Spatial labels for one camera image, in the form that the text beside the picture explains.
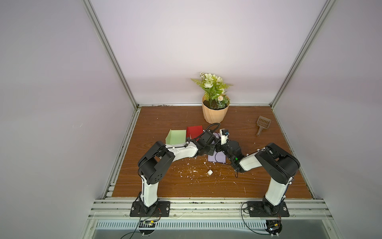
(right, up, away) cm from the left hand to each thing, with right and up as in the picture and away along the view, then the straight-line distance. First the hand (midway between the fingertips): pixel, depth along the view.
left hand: (214, 148), depth 92 cm
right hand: (+2, +10, -1) cm, 10 cm away
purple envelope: (0, -3, -11) cm, 11 cm away
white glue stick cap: (-4, -12, -8) cm, 15 cm away
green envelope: (-26, +6, +8) cm, 28 cm away
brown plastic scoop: (+39, +15, +18) cm, 46 cm away
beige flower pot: (0, +21, +7) cm, 22 cm away
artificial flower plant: (0, +38, 0) cm, 38 cm away
